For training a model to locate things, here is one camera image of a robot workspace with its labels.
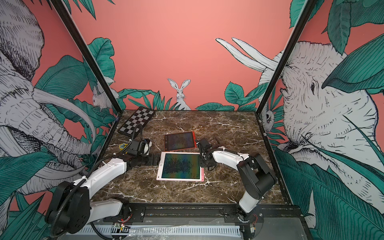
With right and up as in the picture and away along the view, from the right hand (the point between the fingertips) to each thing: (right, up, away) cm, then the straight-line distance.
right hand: (201, 161), depth 91 cm
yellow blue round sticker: (-53, +9, +7) cm, 54 cm away
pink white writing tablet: (-13, -3, -1) cm, 13 cm away
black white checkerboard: (-46, +30, +23) cm, 59 cm away
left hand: (-28, +4, -3) cm, 29 cm away
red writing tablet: (-15, +11, +12) cm, 22 cm away
